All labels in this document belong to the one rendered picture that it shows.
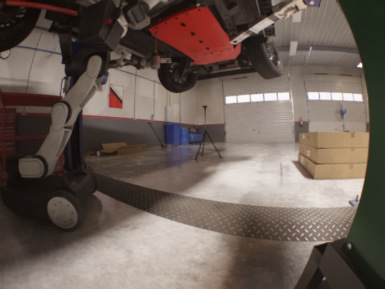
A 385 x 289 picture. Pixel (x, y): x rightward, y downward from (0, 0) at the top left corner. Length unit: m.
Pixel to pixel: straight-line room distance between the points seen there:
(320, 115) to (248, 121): 4.52
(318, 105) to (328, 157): 8.61
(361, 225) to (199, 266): 0.48
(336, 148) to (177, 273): 1.58
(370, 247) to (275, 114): 9.55
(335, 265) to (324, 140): 1.47
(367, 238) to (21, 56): 5.50
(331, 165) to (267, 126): 8.12
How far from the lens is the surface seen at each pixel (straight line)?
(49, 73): 5.19
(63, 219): 0.85
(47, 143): 1.04
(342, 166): 1.75
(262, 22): 1.66
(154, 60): 1.58
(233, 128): 9.87
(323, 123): 10.15
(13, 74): 5.12
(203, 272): 0.55
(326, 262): 0.26
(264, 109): 9.71
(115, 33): 1.12
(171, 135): 7.17
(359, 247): 0.23
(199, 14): 1.70
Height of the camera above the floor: 0.42
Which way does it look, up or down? 3 degrees down
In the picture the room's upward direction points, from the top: 1 degrees counter-clockwise
